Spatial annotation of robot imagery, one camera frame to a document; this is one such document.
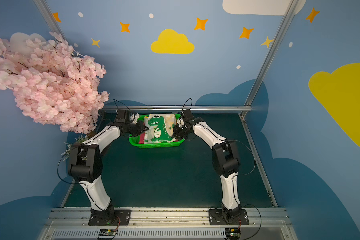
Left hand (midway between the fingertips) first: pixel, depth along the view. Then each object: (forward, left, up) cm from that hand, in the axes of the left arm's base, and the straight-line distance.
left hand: (148, 126), depth 95 cm
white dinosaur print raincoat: (0, -8, -1) cm, 8 cm away
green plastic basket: (-6, +10, -9) cm, 15 cm away
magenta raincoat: (-10, +3, -3) cm, 10 cm away
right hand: (-5, -17, -2) cm, 18 cm away
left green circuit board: (-56, +13, -15) cm, 59 cm away
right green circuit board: (-55, -49, -16) cm, 75 cm away
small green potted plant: (-14, +36, +3) cm, 39 cm away
